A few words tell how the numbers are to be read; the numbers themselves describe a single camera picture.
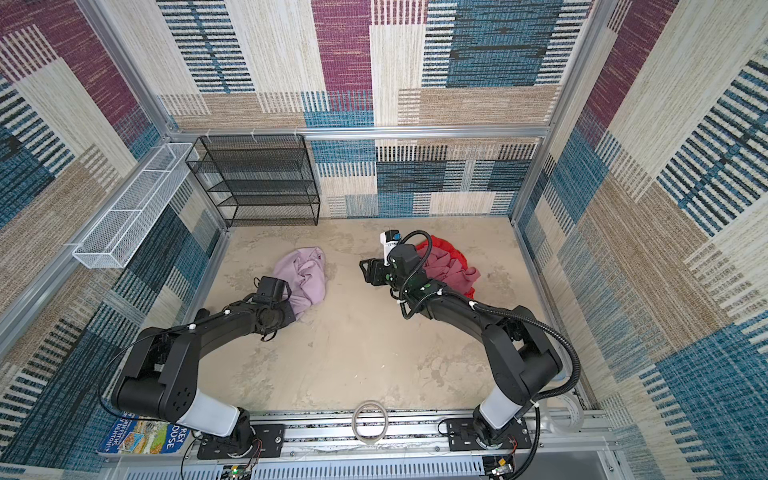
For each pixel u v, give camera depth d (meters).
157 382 0.44
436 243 1.11
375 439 0.73
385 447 0.73
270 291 0.75
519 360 0.45
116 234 0.72
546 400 0.48
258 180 1.09
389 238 0.76
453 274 0.92
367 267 0.79
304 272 0.98
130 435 0.73
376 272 0.76
